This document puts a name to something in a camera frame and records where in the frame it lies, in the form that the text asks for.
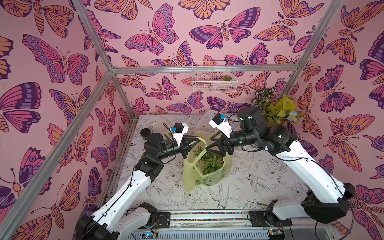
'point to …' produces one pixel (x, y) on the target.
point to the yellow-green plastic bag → (193, 177)
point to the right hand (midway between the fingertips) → (210, 141)
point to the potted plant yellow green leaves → (276, 110)
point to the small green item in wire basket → (226, 78)
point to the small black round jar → (144, 133)
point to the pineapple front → (219, 163)
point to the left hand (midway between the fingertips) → (200, 139)
